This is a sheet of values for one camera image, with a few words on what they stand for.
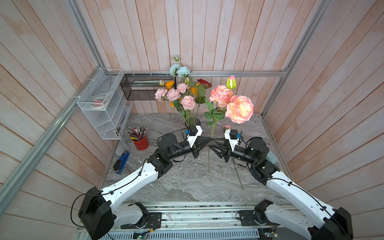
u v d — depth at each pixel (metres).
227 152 0.59
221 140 0.67
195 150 0.57
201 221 0.74
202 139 0.59
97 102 0.73
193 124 0.91
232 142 0.58
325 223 0.39
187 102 0.73
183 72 0.78
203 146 0.62
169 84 0.84
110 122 0.78
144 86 1.04
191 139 0.56
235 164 0.66
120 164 0.91
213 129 0.58
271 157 0.95
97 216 0.39
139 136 0.92
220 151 0.61
